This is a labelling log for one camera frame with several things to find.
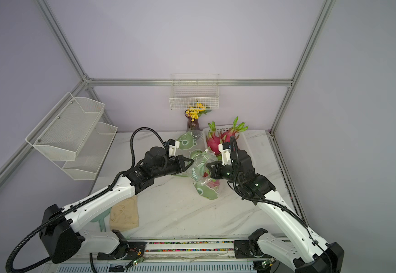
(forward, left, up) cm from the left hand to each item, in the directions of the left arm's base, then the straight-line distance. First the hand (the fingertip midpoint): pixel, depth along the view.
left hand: (193, 163), depth 73 cm
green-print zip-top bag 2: (+28, +3, -16) cm, 33 cm away
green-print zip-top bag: (-4, -3, -5) cm, 7 cm away
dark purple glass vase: (+37, +3, -12) cm, 39 cm away
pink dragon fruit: (+31, -18, -14) cm, 38 cm away
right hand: (-2, -7, 0) cm, 7 cm away
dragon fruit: (+25, -10, -12) cm, 29 cm away
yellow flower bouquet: (+37, 0, -1) cm, 37 cm away
